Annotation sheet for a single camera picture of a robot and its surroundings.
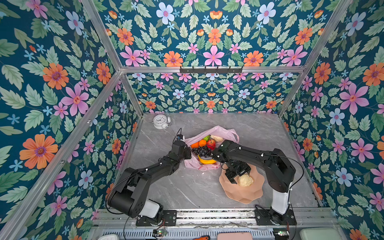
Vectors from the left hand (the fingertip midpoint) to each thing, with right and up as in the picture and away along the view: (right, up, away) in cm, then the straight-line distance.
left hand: (190, 145), depth 90 cm
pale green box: (+60, -37, -24) cm, 75 cm away
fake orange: (+7, +1, +5) cm, 9 cm away
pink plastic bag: (+2, -10, -4) cm, 11 cm away
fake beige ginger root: (+17, +3, +10) cm, 20 cm away
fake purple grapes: (+8, -4, +3) cm, 9 cm away
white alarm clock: (-24, +15, +20) cm, 35 cm away
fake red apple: (+13, 0, +5) cm, 14 cm away
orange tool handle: (+9, -40, -23) cm, 47 cm away
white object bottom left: (-36, -39, -23) cm, 58 cm away
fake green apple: (+11, +4, +8) cm, 14 cm away
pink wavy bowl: (+30, -26, -9) cm, 41 cm away
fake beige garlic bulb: (+31, -18, -10) cm, 37 cm away
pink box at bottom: (+22, -40, -22) cm, 51 cm away
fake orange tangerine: (+2, -1, +6) cm, 6 cm away
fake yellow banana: (+10, -10, 0) cm, 14 cm away
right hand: (+28, -17, -10) cm, 34 cm away
